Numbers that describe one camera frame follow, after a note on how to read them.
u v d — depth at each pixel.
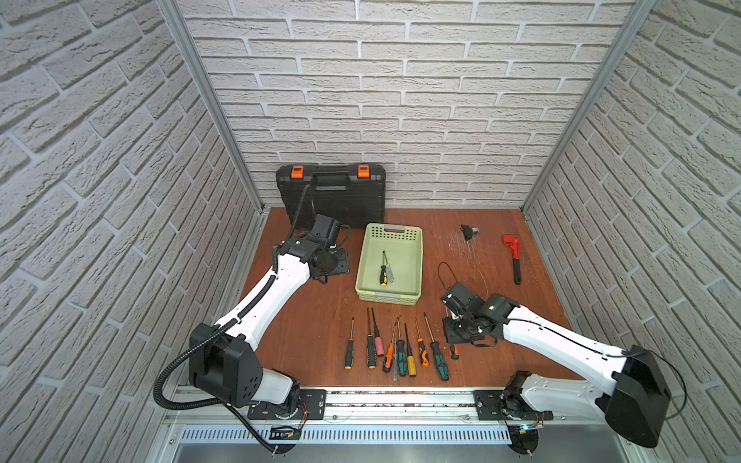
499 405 0.74
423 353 0.81
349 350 0.82
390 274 0.99
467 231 1.10
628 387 0.40
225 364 0.40
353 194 0.94
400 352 0.81
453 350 0.76
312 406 0.73
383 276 0.97
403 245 1.06
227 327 0.42
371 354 0.81
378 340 0.83
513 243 1.07
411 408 0.75
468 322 0.61
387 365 0.79
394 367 0.80
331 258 0.68
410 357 0.81
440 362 0.79
